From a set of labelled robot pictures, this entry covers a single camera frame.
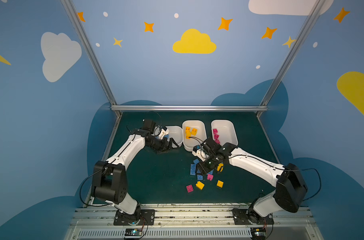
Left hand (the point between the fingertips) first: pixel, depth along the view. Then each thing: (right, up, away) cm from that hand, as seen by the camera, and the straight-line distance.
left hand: (172, 148), depth 84 cm
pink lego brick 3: (+22, -17, +2) cm, 28 cm away
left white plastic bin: (+1, +8, +23) cm, 25 cm away
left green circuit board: (-18, -39, -13) cm, 44 cm away
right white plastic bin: (+39, +9, +27) cm, 48 cm away
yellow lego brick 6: (+28, -21, +2) cm, 35 cm away
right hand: (+16, -11, -3) cm, 19 cm away
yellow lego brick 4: (+28, -12, +5) cm, 31 cm away
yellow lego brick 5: (+16, -21, 0) cm, 26 cm away
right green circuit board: (+43, -40, -12) cm, 60 cm away
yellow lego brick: (+10, +11, +24) cm, 28 cm away
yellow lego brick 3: (+14, +9, +23) cm, 29 cm away
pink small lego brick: (+30, +9, +25) cm, 40 cm away
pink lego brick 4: (+10, -23, -1) cm, 25 cm away
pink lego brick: (+30, +6, +21) cm, 37 cm away
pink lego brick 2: (+31, +2, +20) cm, 37 cm away
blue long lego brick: (+17, -18, +4) cm, 25 cm away
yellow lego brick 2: (+10, +7, +21) cm, 24 cm away
